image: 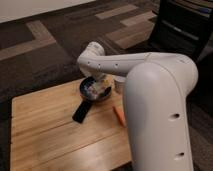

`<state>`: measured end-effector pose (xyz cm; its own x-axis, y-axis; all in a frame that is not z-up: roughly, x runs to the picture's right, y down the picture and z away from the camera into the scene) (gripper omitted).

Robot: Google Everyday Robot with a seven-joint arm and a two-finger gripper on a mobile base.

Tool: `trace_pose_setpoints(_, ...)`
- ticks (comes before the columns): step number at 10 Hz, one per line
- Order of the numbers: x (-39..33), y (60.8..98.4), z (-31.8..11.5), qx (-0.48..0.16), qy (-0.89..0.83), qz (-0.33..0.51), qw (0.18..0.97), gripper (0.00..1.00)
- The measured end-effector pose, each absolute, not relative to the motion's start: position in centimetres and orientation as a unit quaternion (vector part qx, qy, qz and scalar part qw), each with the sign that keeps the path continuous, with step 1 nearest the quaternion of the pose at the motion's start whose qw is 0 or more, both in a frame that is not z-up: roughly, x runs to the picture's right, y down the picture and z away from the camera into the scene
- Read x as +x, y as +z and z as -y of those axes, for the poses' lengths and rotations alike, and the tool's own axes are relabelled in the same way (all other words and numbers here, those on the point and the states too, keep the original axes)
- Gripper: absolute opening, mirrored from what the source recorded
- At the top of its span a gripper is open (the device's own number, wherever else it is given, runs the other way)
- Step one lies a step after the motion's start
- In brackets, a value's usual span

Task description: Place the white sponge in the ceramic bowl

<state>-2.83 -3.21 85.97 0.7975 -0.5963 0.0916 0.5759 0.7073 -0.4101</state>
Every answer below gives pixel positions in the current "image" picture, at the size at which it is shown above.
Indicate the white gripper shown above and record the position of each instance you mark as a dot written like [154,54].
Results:
[97,87]

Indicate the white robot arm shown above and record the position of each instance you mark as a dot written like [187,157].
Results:
[154,100]

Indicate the black frying pan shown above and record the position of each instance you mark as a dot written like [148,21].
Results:
[88,100]

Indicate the orange carrot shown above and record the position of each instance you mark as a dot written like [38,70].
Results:
[120,114]

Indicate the black shelf cabinet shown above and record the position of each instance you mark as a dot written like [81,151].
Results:
[180,28]

